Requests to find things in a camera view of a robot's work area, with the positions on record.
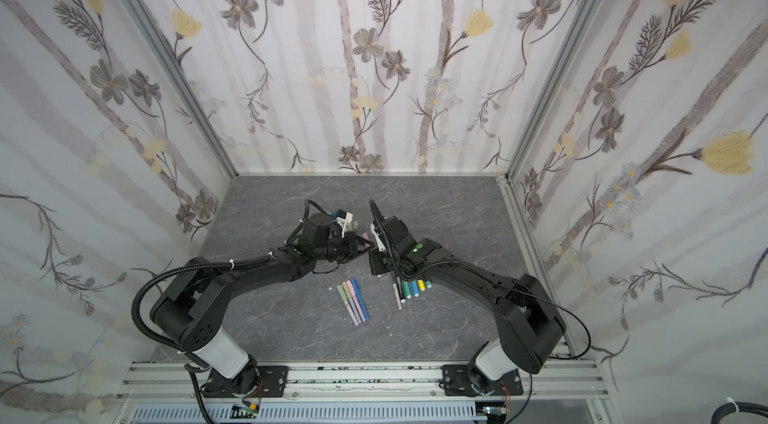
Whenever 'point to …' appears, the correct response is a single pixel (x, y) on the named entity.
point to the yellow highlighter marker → (421, 285)
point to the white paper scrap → (330, 288)
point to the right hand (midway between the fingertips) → (365, 253)
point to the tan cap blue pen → (345, 286)
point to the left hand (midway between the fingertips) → (370, 239)
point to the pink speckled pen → (397, 295)
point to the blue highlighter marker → (415, 288)
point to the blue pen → (356, 289)
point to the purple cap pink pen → (365, 235)
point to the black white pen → (400, 289)
